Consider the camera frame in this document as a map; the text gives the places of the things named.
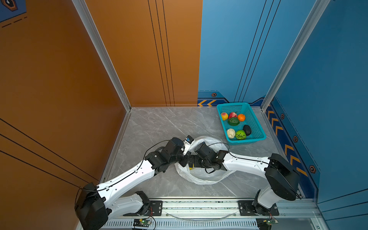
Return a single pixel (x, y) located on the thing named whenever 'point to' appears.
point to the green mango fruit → (233, 121)
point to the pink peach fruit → (232, 115)
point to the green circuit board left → (141, 222)
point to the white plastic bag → (204, 176)
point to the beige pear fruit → (231, 133)
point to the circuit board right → (270, 222)
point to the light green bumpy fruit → (240, 135)
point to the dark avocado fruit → (247, 129)
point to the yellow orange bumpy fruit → (224, 116)
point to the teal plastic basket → (257, 132)
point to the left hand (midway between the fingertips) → (191, 151)
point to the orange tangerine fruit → (241, 117)
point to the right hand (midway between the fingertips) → (193, 162)
